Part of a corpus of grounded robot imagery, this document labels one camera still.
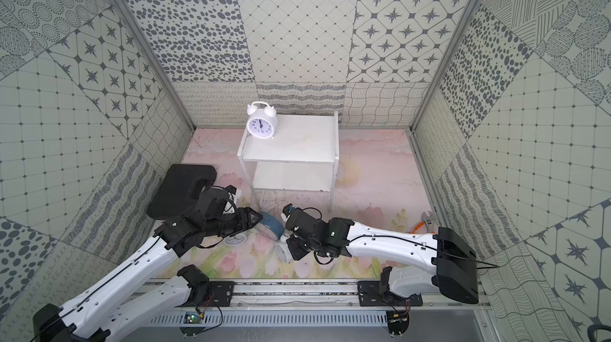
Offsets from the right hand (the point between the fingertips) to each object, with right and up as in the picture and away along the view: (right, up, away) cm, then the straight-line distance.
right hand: (293, 244), depth 74 cm
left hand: (-10, +7, -1) cm, 12 cm away
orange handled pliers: (+50, +3, +16) cm, 53 cm away
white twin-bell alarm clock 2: (-4, -2, +1) cm, 4 cm away
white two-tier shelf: (+3, +28, -5) cm, 29 cm away
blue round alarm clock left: (-8, +5, +3) cm, 10 cm away
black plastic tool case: (-46, +15, +17) cm, 51 cm away
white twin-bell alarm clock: (-21, -1, +8) cm, 23 cm away
